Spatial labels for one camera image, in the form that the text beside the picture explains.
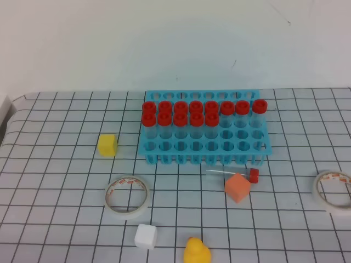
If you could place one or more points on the clear tube red cap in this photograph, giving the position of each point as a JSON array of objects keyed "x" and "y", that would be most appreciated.
[{"x": 250, "y": 174}]

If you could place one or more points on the racked tube row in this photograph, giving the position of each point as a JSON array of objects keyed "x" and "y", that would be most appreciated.
[
  {"x": 196, "y": 125},
  {"x": 227, "y": 109},
  {"x": 164, "y": 120},
  {"x": 211, "y": 123},
  {"x": 149, "y": 125},
  {"x": 259, "y": 108},
  {"x": 211, "y": 107},
  {"x": 181, "y": 107},
  {"x": 165, "y": 106},
  {"x": 242, "y": 109},
  {"x": 196, "y": 107},
  {"x": 180, "y": 121},
  {"x": 149, "y": 107}
]

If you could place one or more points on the blue test tube rack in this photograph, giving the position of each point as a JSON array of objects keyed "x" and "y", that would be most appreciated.
[{"x": 232, "y": 144}]

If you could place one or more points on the yellow foam cube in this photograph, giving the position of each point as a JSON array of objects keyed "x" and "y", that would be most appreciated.
[{"x": 107, "y": 145}]

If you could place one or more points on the orange foam cube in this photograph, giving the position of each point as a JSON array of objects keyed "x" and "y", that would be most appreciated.
[{"x": 237, "y": 187}]

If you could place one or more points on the white tape roll left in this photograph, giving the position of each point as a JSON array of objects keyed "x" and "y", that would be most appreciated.
[{"x": 126, "y": 198}]

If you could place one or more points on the white tape roll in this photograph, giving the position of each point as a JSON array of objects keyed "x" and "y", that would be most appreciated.
[
  {"x": 331, "y": 191},
  {"x": 126, "y": 198}
]

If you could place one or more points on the white foam cube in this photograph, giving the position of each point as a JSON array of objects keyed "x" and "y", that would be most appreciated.
[{"x": 146, "y": 236}]

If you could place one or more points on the yellow rubber duck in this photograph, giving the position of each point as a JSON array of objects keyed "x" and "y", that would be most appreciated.
[{"x": 196, "y": 252}]

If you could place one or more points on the white tape roll right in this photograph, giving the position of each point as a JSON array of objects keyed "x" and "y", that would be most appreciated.
[{"x": 331, "y": 191}]

